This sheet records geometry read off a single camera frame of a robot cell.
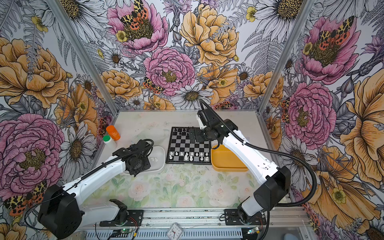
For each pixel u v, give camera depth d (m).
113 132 0.99
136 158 0.61
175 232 0.69
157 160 0.93
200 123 0.62
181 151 0.96
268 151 0.44
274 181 0.40
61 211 0.40
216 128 0.52
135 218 0.74
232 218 0.73
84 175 0.47
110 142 0.94
